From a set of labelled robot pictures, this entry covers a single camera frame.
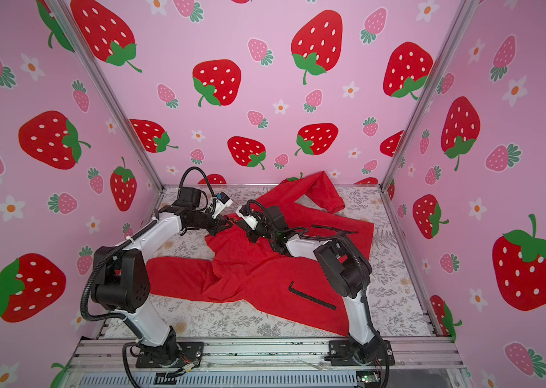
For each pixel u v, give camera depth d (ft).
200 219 2.59
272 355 2.46
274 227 2.40
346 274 1.72
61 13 2.24
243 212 2.56
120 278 1.57
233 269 2.83
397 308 2.75
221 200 2.63
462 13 2.28
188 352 2.45
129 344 2.10
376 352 2.24
